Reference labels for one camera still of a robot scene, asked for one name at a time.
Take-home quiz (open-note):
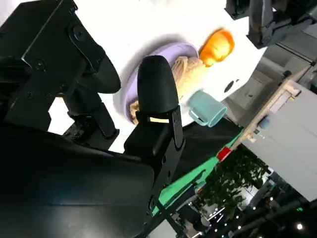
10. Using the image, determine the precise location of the light wooden desk edge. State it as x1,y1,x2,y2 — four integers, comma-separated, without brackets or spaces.
229,65,312,152

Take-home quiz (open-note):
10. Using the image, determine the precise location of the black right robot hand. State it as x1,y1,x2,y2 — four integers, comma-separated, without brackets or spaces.
0,0,186,238

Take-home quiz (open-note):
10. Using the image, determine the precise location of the small red box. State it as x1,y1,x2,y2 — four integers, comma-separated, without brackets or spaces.
217,146,231,162

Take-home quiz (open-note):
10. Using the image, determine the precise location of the pale green mug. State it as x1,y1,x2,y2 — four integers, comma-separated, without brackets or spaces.
188,89,228,128

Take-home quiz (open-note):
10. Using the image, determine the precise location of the grey desk panel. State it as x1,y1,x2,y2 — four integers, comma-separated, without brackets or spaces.
237,85,317,202

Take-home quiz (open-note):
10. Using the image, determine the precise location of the dark green plant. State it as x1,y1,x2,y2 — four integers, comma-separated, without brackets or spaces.
198,145,270,221

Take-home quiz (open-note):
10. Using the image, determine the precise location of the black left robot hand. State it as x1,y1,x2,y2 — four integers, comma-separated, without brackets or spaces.
246,0,317,48

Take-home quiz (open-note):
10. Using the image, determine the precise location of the orange and white bread roll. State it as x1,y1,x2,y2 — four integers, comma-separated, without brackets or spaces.
199,28,235,68

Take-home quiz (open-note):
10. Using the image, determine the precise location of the lilac plate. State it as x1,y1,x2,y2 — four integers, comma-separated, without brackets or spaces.
120,42,200,124

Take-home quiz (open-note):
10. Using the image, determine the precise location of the beige towel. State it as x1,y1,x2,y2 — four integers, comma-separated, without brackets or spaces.
130,56,210,124

